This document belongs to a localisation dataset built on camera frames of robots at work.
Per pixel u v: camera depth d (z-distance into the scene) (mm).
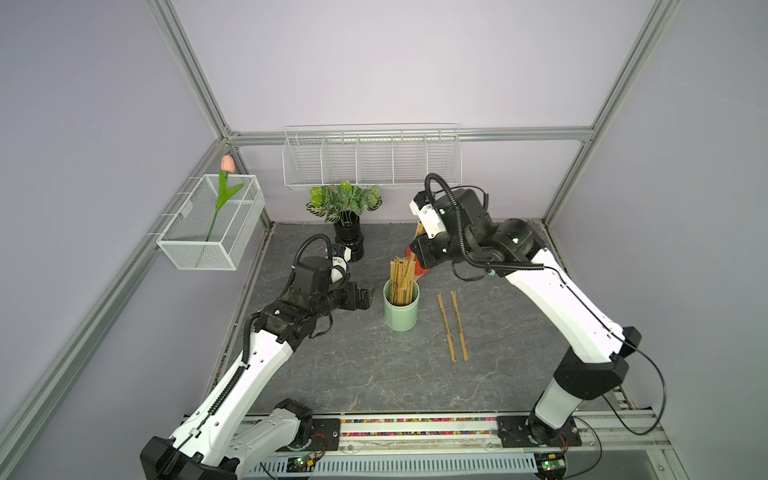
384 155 964
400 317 873
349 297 643
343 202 936
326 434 738
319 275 541
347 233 1009
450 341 890
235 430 421
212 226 771
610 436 739
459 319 935
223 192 803
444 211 478
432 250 569
